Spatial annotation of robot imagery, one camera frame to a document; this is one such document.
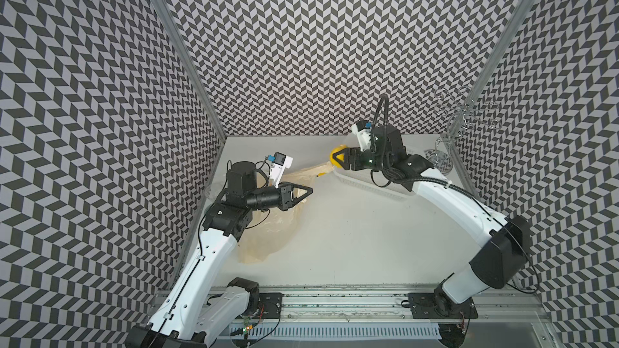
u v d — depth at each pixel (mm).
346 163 682
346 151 675
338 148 734
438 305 661
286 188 569
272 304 722
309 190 653
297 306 744
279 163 615
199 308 387
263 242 719
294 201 612
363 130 666
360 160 669
